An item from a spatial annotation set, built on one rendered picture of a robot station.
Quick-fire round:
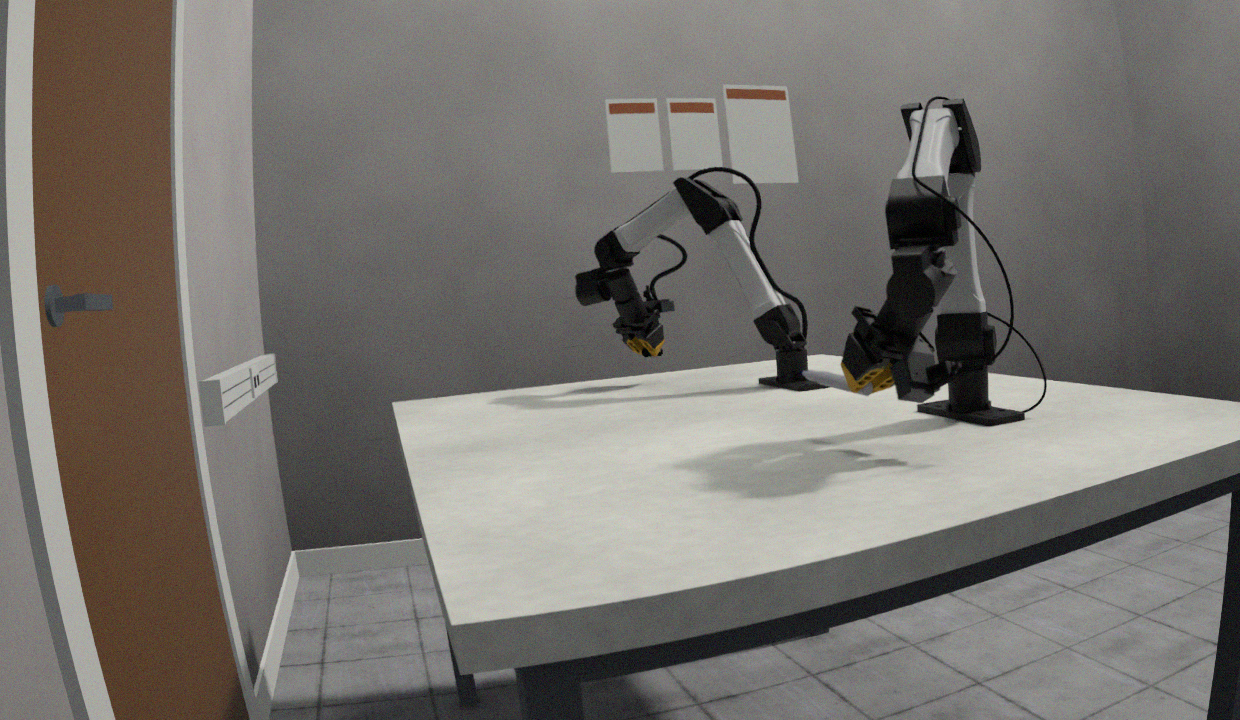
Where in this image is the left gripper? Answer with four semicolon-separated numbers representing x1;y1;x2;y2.
839;300;934;394

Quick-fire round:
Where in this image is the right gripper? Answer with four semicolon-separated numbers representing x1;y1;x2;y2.
613;292;663;357

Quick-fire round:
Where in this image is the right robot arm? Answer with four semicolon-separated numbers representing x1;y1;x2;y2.
575;177;831;392

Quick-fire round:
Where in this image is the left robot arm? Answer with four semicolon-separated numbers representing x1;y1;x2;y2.
885;98;1025;426

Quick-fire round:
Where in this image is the grey cylinder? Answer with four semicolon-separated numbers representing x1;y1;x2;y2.
800;369;872;397

